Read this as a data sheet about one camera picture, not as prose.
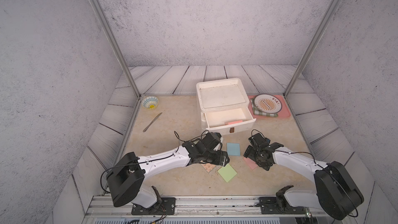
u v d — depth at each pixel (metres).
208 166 0.85
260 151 0.66
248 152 0.82
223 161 0.69
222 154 0.70
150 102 1.15
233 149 0.93
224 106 0.83
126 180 0.42
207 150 0.61
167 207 0.73
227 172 0.82
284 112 1.11
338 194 0.41
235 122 0.83
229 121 0.85
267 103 1.14
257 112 1.08
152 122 1.05
